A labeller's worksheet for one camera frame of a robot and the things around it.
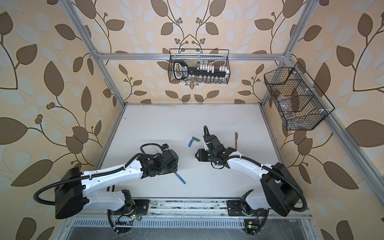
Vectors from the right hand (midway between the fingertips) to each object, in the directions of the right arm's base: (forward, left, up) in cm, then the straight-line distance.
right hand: (198, 156), depth 85 cm
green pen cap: (+16, +1, -6) cm, 17 cm away
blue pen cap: (+13, +5, -7) cm, 16 cm away
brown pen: (+15, -26, -7) cm, 31 cm away
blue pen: (-9, +11, -8) cm, 16 cm away
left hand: (-6, +11, +1) cm, 12 cm away
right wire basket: (+13, -52, +27) cm, 60 cm away
